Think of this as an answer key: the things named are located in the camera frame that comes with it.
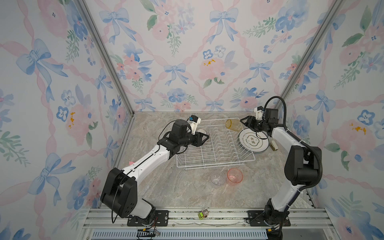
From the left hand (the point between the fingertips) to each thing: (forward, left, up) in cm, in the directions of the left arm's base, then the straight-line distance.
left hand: (207, 134), depth 78 cm
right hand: (+17, -25, -7) cm, 31 cm away
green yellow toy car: (-33, +2, -21) cm, 39 cm away
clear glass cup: (-14, -8, -24) cm, 29 cm away
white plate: (+10, -33, -20) cm, 40 cm away
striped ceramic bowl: (+15, +2, -16) cm, 22 cm away
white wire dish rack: (+7, -13, -22) cm, 27 cm away
